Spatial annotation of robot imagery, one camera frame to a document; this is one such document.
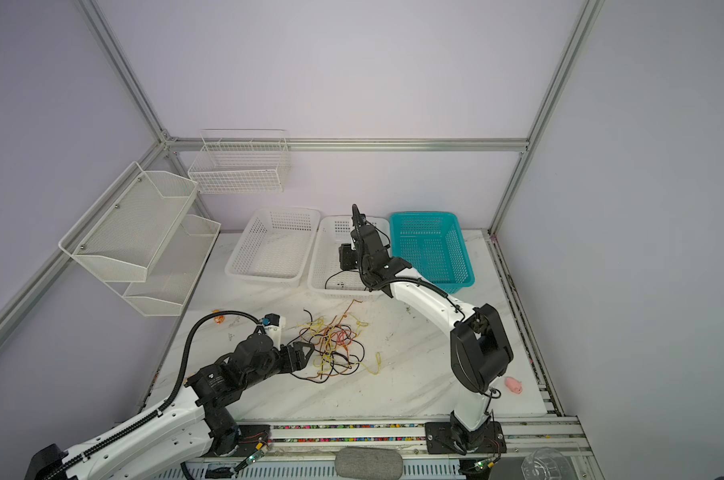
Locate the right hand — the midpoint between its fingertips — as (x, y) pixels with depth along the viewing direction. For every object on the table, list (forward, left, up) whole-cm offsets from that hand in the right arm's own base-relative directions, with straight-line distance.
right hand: (341, 247), depth 85 cm
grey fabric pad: (-50, -7, -20) cm, 54 cm away
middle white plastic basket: (+5, +8, -21) cm, 23 cm away
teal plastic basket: (+24, -33, -25) cm, 48 cm away
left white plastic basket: (+21, +30, -22) cm, 43 cm away
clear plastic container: (-48, -51, -24) cm, 74 cm away
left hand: (-26, +9, -13) cm, 30 cm away
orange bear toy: (-26, +25, +4) cm, 36 cm away
